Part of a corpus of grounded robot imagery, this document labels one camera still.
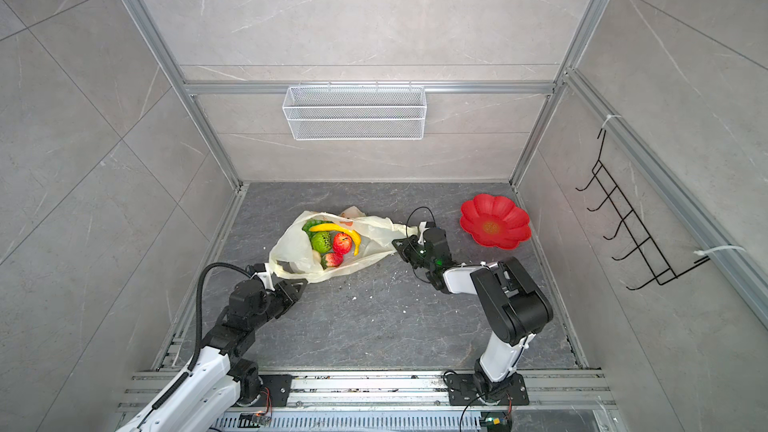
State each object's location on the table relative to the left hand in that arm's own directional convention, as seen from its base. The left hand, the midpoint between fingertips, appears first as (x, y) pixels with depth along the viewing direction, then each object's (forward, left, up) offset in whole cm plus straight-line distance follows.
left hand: (305, 276), depth 82 cm
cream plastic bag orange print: (+4, +4, +4) cm, 7 cm away
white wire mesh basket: (+51, -14, +19) cm, 56 cm away
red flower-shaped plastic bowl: (+24, -64, -9) cm, 69 cm away
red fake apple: (+14, -9, -5) cm, 17 cm away
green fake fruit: (+15, -2, -4) cm, 16 cm away
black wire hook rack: (-11, -79, +22) cm, 83 cm away
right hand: (+13, -25, -1) cm, 28 cm away
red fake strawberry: (+9, -6, -7) cm, 12 cm away
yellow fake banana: (+19, -6, -3) cm, 21 cm away
